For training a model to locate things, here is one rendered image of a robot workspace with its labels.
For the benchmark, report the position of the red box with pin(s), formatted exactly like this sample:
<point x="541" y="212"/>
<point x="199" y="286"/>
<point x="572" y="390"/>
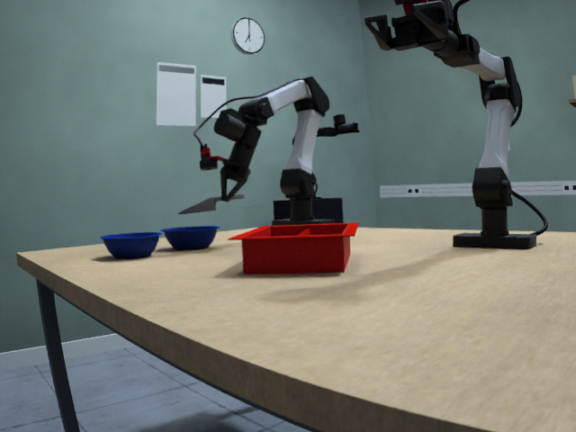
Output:
<point x="296" y="249"/>

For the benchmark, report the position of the blue bowl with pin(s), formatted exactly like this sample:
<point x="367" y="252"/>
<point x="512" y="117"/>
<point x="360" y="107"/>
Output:
<point x="191" y="238"/>
<point x="124" y="246"/>

